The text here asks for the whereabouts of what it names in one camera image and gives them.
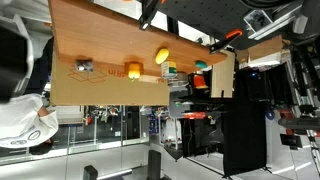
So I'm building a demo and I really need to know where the gray doll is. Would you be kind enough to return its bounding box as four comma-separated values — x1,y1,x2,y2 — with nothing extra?
75,59,95,73

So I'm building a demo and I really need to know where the silver round tin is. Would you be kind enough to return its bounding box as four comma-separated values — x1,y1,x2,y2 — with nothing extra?
169,71,190,88

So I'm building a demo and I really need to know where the white labelled can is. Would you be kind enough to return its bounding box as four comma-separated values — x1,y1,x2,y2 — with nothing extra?
160,60,178,80

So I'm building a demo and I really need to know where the orange and yellow toy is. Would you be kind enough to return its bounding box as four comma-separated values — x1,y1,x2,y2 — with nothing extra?
124,61,145,81

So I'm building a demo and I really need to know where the yellow lemon toy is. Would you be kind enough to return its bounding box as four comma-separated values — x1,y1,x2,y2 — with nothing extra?
154,47,170,65

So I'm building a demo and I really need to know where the red and black device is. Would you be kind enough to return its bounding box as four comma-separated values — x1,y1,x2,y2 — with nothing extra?
192,74,210,90

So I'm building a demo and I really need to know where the teal round toy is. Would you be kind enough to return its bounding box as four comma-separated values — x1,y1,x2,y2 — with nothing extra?
194,60,208,70

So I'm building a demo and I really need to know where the light wooden panel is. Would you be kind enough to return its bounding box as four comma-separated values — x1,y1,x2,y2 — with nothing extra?
210,49,236,99

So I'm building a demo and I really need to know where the black bar clamp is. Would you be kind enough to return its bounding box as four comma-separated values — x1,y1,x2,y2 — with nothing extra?
138,0,165,31

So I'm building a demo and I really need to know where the black perforated board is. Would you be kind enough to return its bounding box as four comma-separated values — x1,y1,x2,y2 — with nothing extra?
159,0,303,51

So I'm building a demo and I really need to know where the black curtain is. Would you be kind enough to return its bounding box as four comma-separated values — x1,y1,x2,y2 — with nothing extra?
222,99,268,178

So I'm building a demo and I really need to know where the brown cardboard box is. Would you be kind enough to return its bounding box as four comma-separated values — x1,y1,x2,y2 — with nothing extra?
237,34,285,66

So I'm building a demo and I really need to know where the blue round object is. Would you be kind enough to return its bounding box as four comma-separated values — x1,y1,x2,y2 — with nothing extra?
265,110,276,121

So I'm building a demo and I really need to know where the printed marker tag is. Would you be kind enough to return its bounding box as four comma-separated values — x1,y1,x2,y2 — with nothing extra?
243,9,272,33

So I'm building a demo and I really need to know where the person in white shirt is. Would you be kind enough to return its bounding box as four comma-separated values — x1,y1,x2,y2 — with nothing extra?
0,93,60,150

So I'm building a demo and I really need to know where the black floor post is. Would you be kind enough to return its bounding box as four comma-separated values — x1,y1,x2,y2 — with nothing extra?
82,164,99,180
147,149,162,180

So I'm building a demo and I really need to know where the orange handled bar clamp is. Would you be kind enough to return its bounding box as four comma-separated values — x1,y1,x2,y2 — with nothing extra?
209,28,244,55

